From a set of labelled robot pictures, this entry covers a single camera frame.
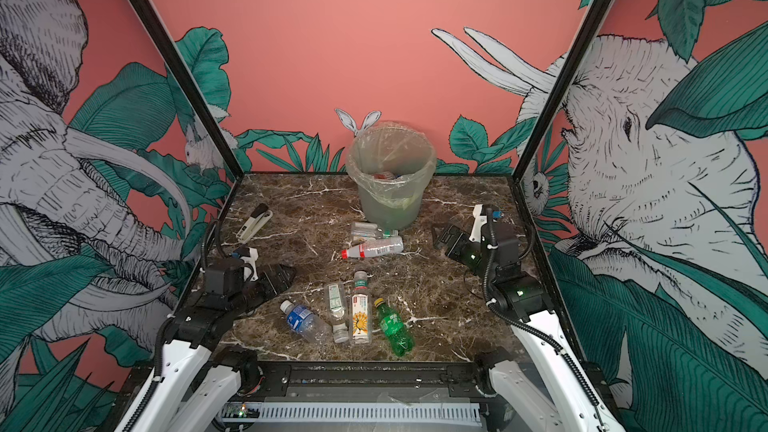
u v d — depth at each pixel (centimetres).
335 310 81
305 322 78
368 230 101
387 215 100
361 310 80
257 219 102
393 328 78
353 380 75
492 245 50
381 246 94
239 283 60
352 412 70
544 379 45
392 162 104
